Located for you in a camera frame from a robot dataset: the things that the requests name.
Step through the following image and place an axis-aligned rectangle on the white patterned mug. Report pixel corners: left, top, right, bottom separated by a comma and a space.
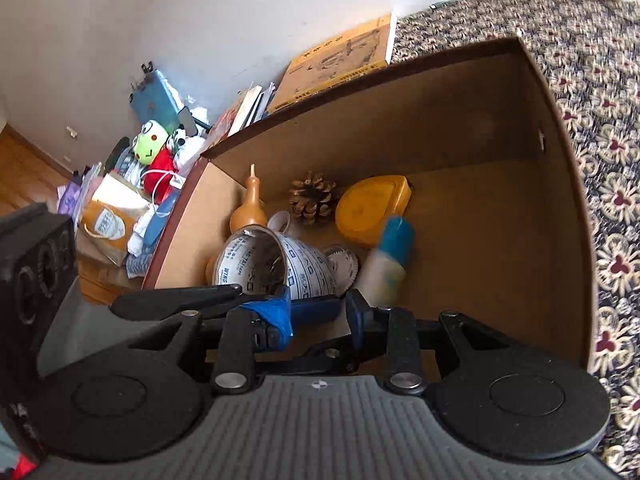
207, 224, 342, 300

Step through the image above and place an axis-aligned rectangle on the white blue glue bottle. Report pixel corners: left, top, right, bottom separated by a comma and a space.
355, 216, 414, 308

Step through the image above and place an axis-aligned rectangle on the yellow plastic case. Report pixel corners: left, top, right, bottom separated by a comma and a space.
335, 174, 412, 247

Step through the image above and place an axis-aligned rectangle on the tan gourd ornament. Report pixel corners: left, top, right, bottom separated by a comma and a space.
204, 161, 270, 286

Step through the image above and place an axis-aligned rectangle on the brown pine cone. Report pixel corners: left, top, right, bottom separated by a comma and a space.
288, 171, 338, 226

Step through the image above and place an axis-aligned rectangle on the green frog plush toy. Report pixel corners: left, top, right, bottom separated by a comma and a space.
132, 120, 176, 205

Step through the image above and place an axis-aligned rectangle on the brown cardboard box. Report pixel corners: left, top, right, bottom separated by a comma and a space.
144, 37, 597, 367

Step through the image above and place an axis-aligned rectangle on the stack of books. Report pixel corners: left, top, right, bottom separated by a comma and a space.
203, 82, 276, 151

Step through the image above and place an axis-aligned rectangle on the yellow hardcover book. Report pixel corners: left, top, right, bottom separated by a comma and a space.
268, 13, 397, 114

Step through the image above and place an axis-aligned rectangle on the floral patterned tablecloth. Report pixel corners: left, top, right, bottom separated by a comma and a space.
393, 0, 639, 479

